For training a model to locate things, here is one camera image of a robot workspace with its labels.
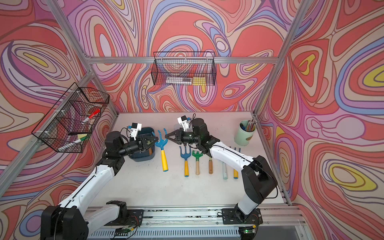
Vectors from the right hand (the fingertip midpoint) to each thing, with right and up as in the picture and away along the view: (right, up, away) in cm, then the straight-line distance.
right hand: (166, 141), depth 74 cm
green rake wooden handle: (+16, -11, +22) cm, 30 cm away
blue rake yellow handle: (+9, -12, +22) cm, 27 cm away
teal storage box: (-19, -11, +15) cm, 26 cm away
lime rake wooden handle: (+24, -17, +17) cm, 34 cm away
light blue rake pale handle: (+33, -20, +15) cm, 41 cm away
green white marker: (-41, +1, -2) cm, 41 cm away
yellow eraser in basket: (+17, +35, +17) cm, 43 cm away
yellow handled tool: (-2, -1, -1) cm, 2 cm away
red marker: (-37, +14, +3) cm, 40 cm away
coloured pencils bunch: (+50, +8, +17) cm, 53 cm away
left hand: (-4, 0, -2) cm, 4 cm away
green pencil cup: (+45, +3, +17) cm, 49 cm away
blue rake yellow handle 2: (+39, -21, +13) cm, 46 cm away
